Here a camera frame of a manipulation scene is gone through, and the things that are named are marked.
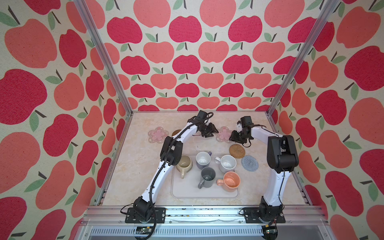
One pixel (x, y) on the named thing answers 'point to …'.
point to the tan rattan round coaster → (237, 151)
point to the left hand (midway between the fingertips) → (219, 133)
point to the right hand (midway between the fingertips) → (235, 138)
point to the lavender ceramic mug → (203, 159)
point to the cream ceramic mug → (185, 165)
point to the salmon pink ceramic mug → (231, 181)
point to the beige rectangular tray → (187, 187)
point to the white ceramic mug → (227, 163)
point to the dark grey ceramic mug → (208, 175)
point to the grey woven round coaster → (249, 163)
